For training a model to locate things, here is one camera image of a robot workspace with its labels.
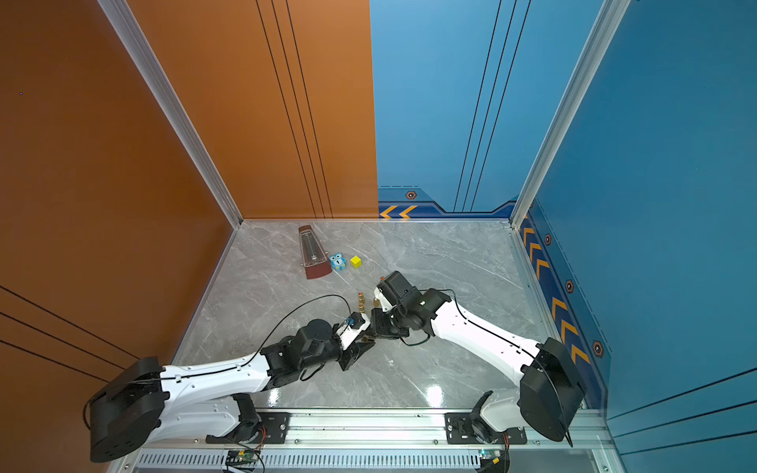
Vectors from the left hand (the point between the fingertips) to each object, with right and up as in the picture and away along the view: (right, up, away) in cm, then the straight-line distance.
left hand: (371, 334), depth 79 cm
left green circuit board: (-32, -29, -6) cm, 44 cm away
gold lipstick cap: (+1, +6, +16) cm, 17 cm away
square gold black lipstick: (-1, -1, -2) cm, 3 cm away
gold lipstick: (-4, +8, +15) cm, 17 cm away
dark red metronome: (-20, +20, +20) cm, 35 cm away
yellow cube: (-7, +18, +27) cm, 33 cm away
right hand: (-1, +1, -2) cm, 3 cm away
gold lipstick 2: (-4, +5, +13) cm, 14 cm away
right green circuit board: (+29, -27, -9) cm, 41 cm away
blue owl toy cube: (-13, +18, +27) cm, 35 cm away
